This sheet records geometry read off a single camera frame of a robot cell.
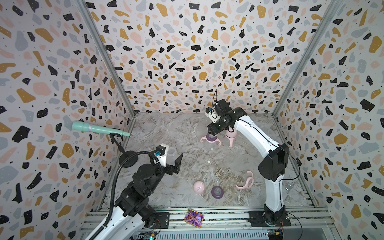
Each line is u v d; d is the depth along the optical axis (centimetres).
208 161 94
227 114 63
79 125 67
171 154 84
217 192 81
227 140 93
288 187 84
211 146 100
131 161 95
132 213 47
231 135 90
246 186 82
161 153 56
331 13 73
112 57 89
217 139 92
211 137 91
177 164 61
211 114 76
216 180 86
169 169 60
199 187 80
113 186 44
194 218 73
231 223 74
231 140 92
